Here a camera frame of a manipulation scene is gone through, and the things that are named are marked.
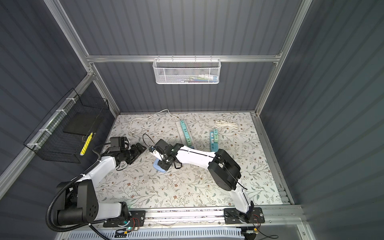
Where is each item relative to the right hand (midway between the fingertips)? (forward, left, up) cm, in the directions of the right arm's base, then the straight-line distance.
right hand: (164, 163), depth 88 cm
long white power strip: (+21, -11, +2) cm, 24 cm away
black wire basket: (+3, +45, +25) cm, 52 cm away
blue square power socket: (-5, +2, +8) cm, 10 cm away
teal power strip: (+14, -31, -3) cm, 34 cm away
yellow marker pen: (-2, +33, +23) cm, 40 cm away
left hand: (+7, +14, +3) cm, 16 cm away
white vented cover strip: (-33, -33, -7) cm, 48 cm away
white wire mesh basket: (+76, -11, +16) cm, 78 cm away
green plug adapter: (+23, -32, +1) cm, 39 cm away
